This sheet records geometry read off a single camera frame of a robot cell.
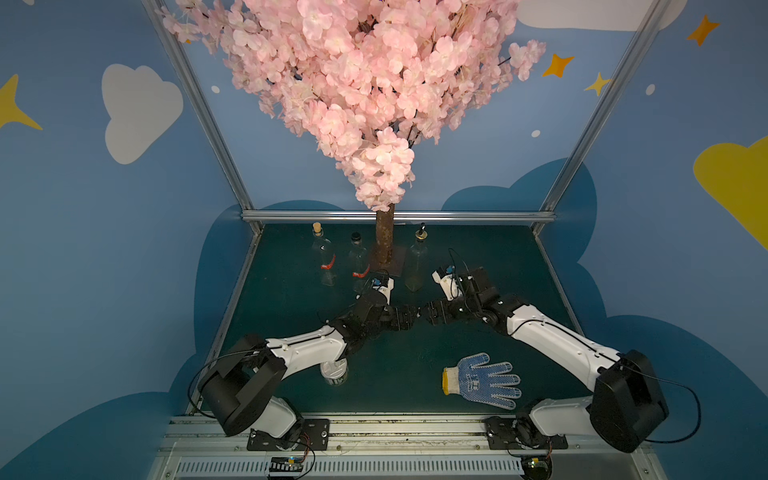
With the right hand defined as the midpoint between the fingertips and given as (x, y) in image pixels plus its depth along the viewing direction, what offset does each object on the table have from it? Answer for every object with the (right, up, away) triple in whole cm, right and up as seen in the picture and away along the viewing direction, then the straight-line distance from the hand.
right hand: (436, 304), depth 85 cm
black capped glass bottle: (-23, +11, +11) cm, 28 cm away
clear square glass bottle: (-5, +12, +6) cm, 14 cm away
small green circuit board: (-39, -38, -12) cm, 56 cm away
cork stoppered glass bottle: (-34, +15, +5) cm, 37 cm away
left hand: (-8, 0, +1) cm, 8 cm away
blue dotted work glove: (+12, -22, -2) cm, 25 cm away
